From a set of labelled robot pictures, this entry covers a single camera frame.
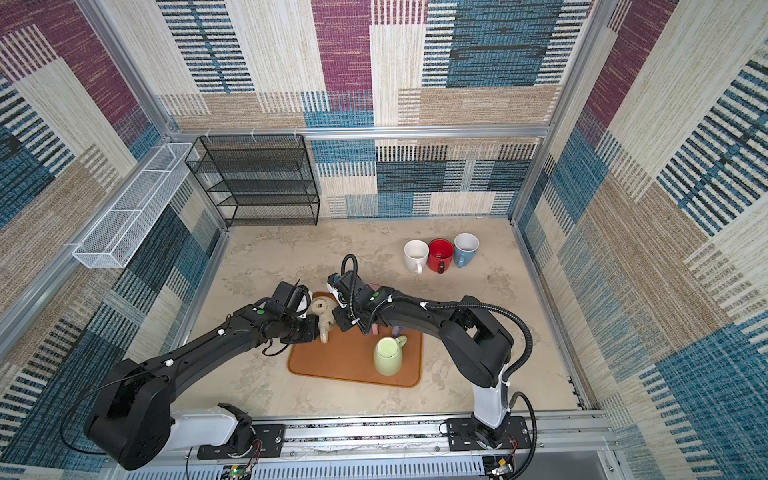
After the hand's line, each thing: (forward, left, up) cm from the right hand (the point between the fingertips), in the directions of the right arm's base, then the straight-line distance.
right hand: (344, 317), depth 88 cm
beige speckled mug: (+2, +6, +3) cm, 6 cm away
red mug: (+23, -31, -2) cm, 39 cm away
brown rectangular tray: (-10, -2, -2) cm, 11 cm away
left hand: (-3, +6, +1) cm, 7 cm away
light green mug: (-13, -13, +4) cm, 18 cm away
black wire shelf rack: (+50, +33, +11) cm, 61 cm away
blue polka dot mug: (+22, -39, +3) cm, 45 cm away
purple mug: (-4, -15, -2) cm, 16 cm away
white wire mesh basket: (+9, +50, +28) cm, 58 cm away
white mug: (+21, -23, +1) cm, 31 cm away
